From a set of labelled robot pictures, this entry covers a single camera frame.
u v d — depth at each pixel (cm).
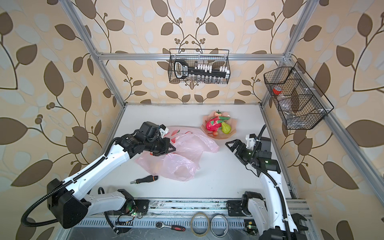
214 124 96
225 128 99
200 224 71
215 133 99
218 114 104
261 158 57
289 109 75
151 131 60
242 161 70
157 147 64
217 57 91
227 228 70
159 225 69
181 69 85
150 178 81
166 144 66
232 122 105
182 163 68
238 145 69
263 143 59
